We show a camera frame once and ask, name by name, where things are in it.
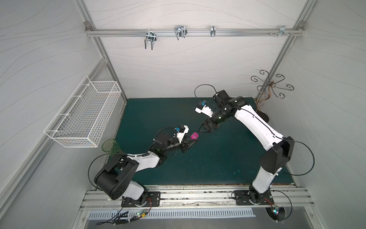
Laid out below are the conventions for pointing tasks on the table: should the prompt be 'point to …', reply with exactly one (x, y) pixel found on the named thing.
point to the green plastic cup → (111, 145)
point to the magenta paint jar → (194, 136)
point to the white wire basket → (81, 119)
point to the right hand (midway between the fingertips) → (201, 127)
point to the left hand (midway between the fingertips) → (196, 139)
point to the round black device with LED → (277, 213)
